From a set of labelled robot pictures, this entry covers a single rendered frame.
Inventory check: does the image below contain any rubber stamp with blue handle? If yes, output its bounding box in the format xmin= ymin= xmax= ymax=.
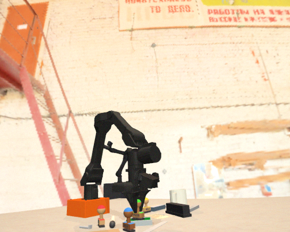
xmin=123 ymin=207 xmax=136 ymax=232

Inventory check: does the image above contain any red-handled rubber stamp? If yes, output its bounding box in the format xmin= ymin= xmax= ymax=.
xmin=97 ymin=205 xmax=106 ymax=228

